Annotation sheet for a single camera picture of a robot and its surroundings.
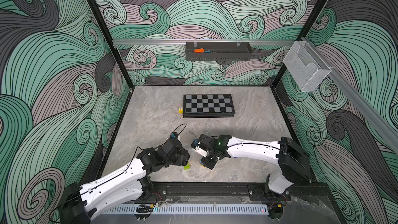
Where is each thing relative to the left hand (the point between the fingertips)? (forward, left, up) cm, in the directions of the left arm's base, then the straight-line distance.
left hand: (183, 155), depth 77 cm
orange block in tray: (+55, -8, +26) cm, 61 cm away
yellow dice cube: (+33, +5, -6) cm, 34 cm away
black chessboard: (+35, -14, -5) cm, 39 cm away
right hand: (-1, -13, -5) cm, 14 cm away
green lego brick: (-4, -2, -7) cm, 8 cm away
